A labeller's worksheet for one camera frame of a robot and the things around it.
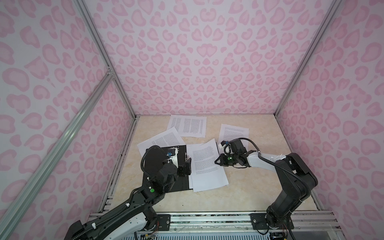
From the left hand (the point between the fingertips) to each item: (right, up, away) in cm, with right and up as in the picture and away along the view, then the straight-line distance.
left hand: (184, 156), depth 77 cm
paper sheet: (0, +16, +37) cm, 40 cm away
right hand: (+18, -5, +13) cm, 22 cm away
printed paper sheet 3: (+6, -2, +22) cm, 23 cm away
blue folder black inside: (-2, -17, +11) cm, 20 cm away
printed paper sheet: (-13, +8, +30) cm, 34 cm away
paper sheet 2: (+31, +11, +33) cm, 47 cm away
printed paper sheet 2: (+12, -13, +13) cm, 22 cm away
